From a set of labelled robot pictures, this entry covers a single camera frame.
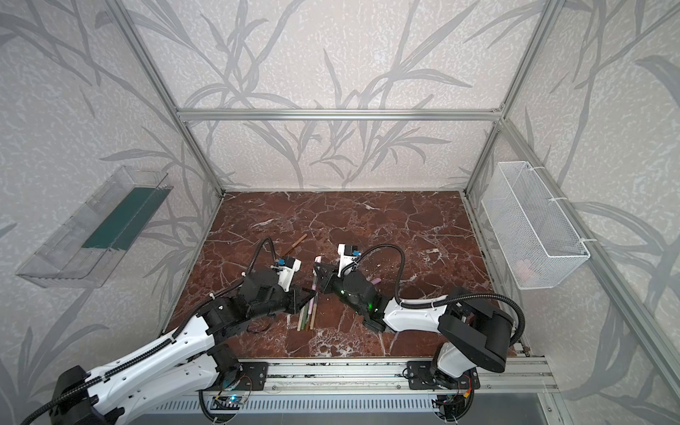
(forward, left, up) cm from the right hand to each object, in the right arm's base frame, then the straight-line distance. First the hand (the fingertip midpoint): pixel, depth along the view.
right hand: (314, 259), depth 77 cm
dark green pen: (-11, +4, -18) cm, 22 cm away
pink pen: (-11, 0, -5) cm, 12 cm away
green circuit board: (-33, +24, -21) cm, 46 cm away
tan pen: (-11, +2, -18) cm, 21 cm away
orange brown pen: (-12, +3, -18) cm, 22 cm away
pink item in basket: (-4, -60, +1) cm, 60 cm away
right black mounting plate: (-27, -30, -19) cm, 45 cm away
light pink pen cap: (0, -1, 0) cm, 1 cm away
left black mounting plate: (-27, +18, -17) cm, 37 cm away
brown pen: (+17, +12, -19) cm, 28 cm away
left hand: (-7, -1, -3) cm, 8 cm away
